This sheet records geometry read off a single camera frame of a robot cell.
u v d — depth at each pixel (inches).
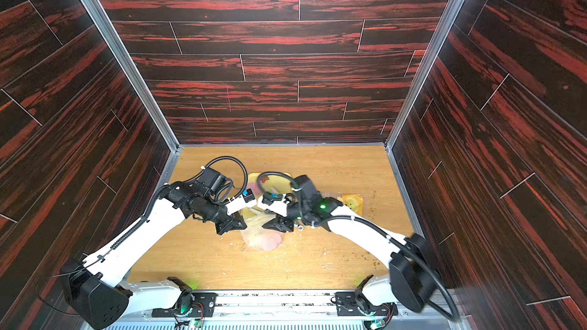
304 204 24.1
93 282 15.1
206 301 29.4
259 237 33.6
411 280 15.9
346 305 28.9
